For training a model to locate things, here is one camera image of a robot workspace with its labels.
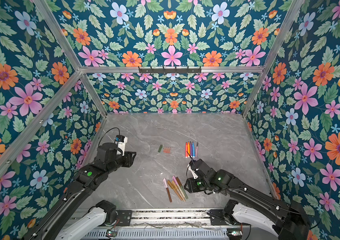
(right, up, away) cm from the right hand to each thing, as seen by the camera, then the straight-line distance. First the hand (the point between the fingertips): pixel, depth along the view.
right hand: (186, 186), depth 74 cm
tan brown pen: (-5, -5, +8) cm, 10 cm away
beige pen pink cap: (-7, 0, +12) cm, 14 cm away
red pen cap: (-12, +15, +24) cm, 31 cm away
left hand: (-26, +19, -1) cm, 32 cm away
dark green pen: (-2, -4, +9) cm, 10 cm away
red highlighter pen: (+1, +15, +24) cm, 28 cm away
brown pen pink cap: (-12, -2, +10) cm, 15 cm away
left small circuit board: (-37, -21, -4) cm, 42 cm away
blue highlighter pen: (+6, +15, +24) cm, 29 cm away
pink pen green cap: (+8, +15, +24) cm, 29 cm away
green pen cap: (-17, +15, +24) cm, 33 cm away
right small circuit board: (+23, -21, -4) cm, 31 cm away
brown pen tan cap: (-10, -1, +12) cm, 15 cm away
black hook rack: (-10, +66, +18) cm, 69 cm away
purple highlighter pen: (+4, +15, +24) cm, 29 cm away
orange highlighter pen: (+2, +15, +24) cm, 28 cm away
